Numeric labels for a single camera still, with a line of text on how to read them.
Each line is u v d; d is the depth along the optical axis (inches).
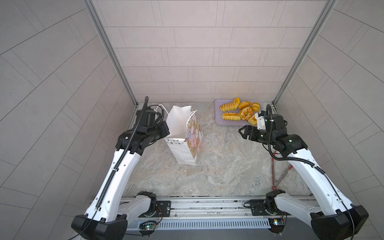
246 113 39.9
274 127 21.1
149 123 20.1
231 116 41.1
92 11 28.2
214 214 27.7
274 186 30.3
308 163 17.2
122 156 16.2
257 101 46.3
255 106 44.4
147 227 25.3
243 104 42.7
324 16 29.1
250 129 25.7
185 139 24.4
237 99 45.2
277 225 26.7
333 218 14.1
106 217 13.8
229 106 42.7
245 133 25.8
